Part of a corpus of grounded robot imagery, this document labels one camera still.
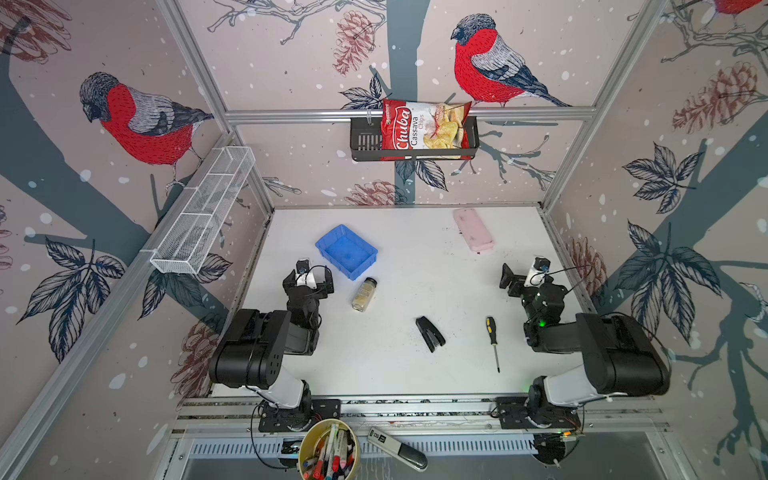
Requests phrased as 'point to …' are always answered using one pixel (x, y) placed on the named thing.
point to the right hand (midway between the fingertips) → (518, 269)
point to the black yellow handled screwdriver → (492, 331)
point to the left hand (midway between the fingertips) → (308, 268)
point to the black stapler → (429, 334)
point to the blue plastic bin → (349, 254)
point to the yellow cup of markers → (328, 451)
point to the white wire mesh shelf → (182, 247)
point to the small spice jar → (363, 294)
